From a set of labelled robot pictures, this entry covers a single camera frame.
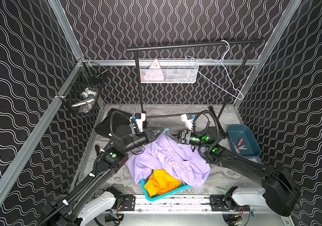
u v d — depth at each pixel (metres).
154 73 0.89
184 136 0.60
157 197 0.69
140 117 0.63
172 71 1.27
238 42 0.62
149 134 0.58
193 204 0.76
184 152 0.80
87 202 0.53
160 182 0.76
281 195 0.40
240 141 0.97
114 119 0.51
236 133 1.04
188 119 0.64
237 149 0.93
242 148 0.95
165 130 0.65
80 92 0.92
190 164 0.75
